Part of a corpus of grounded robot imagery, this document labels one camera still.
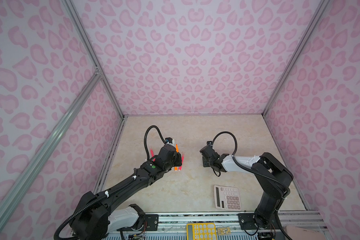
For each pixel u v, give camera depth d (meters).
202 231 0.70
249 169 0.50
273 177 0.48
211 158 0.73
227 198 0.79
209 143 0.84
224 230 0.70
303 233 0.68
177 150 1.01
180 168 0.92
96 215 0.39
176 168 0.91
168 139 0.73
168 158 0.61
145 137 0.60
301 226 0.72
